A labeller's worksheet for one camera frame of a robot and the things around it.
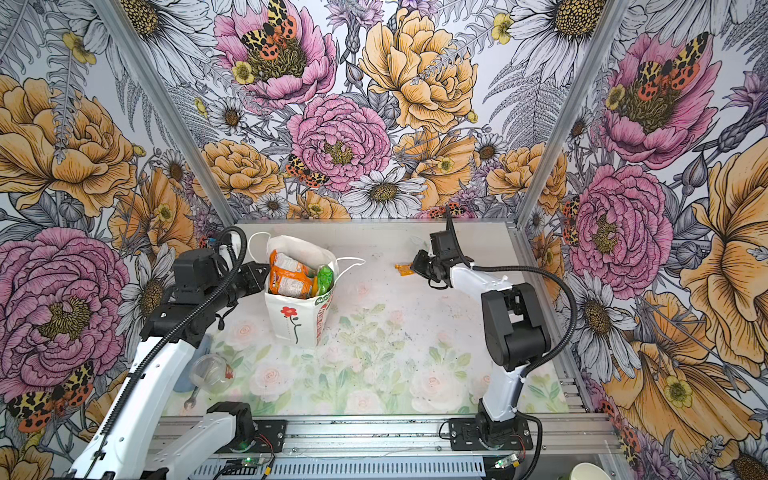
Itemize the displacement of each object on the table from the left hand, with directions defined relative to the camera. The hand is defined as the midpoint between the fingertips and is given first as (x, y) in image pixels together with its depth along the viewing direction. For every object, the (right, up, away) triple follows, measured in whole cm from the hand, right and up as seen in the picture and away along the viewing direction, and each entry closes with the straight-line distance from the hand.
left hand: (270, 277), depth 74 cm
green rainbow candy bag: (+11, -2, +9) cm, 15 cm away
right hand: (+36, 0, +23) cm, 43 cm away
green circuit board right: (+58, -43, -3) cm, 72 cm away
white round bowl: (+69, -38, -13) cm, 80 cm away
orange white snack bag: (+2, -1, +7) cm, 8 cm away
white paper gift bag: (+6, -11, +3) cm, 13 cm away
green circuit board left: (-3, -43, -3) cm, 43 cm away
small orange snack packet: (+34, 0, +22) cm, 40 cm away
